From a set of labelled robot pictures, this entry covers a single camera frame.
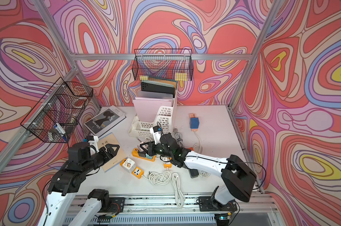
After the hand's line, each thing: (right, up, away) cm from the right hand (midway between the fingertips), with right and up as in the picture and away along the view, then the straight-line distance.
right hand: (142, 149), depth 74 cm
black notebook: (+3, +37, +19) cm, 42 cm away
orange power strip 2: (-4, -15, +8) cm, 18 cm away
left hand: (-12, +1, -5) cm, 13 cm away
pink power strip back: (+32, +19, +37) cm, 53 cm away
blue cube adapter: (+34, +13, +34) cm, 50 cm away
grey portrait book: (-36, +14, +31) cm, 50 cm away
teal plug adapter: (+1, -8, +13) cm, 16 cm away
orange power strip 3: (+15, -13, +12) cm, 23 cm away
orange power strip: (-8, -6, +16) cm, 19 cm away
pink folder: (0, +23, +17) cm, 29 cm away
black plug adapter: (-3, -6, +12) cm, 13 cm away
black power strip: (+29, -16, +8) cm, 34 cm away
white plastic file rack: (+12, +15, +7) cm, 21 cm away
